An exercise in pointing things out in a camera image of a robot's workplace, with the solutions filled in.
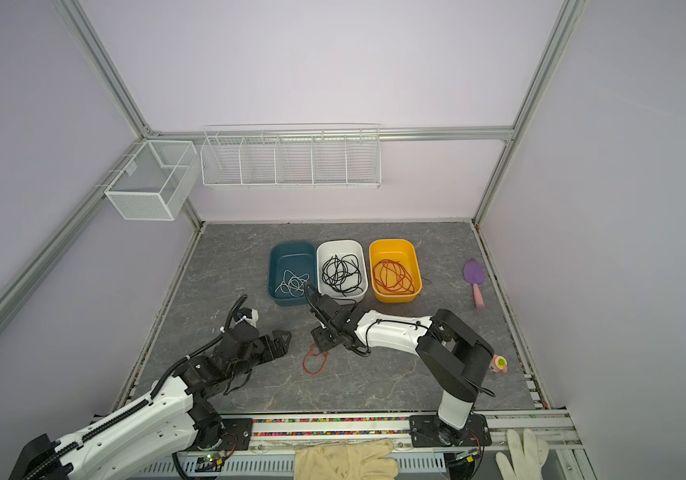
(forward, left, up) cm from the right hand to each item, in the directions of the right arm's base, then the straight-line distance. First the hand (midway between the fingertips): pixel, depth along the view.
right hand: (324, 336), depth 88 cm
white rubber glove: (-30, -50, -2) cm, 58 cm away
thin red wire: (-7, 0, -2) cm, 8 cm away
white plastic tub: (+33, -5, +3) cm, 33 cm away
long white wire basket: (+51, +12, +28) cm, 59 cm away
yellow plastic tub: (+33, -27, 0) cm, 43 cm away
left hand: (-4, +12, +5) cm, 13 cm away
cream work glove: (-30, -7, -3) cm, 31 cm away
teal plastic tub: (+27, +14, -1) cm, 31 cm away
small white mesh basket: (+45, +58, +24) cm, 77 cm away
